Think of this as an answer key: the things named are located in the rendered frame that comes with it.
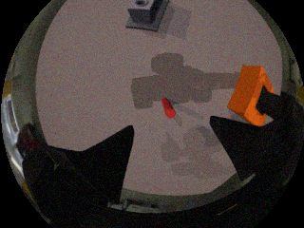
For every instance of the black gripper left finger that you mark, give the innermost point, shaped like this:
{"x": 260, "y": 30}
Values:
{"x": 102, "y": 166}

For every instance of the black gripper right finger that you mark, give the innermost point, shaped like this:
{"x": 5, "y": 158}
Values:
{"x": 244, "y": 143}

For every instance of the red peg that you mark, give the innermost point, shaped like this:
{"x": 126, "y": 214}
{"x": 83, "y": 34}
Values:
{"x": 168, "y": 109}

